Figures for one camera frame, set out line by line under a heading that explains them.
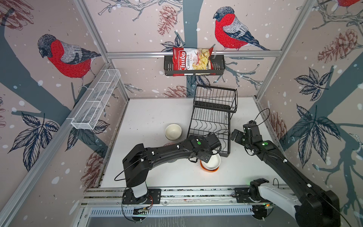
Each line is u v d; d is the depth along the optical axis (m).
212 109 0.85
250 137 0.62
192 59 0.88
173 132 0.96
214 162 0.79
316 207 0.39
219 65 0.95
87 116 0.71
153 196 0.73
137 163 0.42
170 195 0.76
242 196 0.73
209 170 0.76
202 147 0.54
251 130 0.62
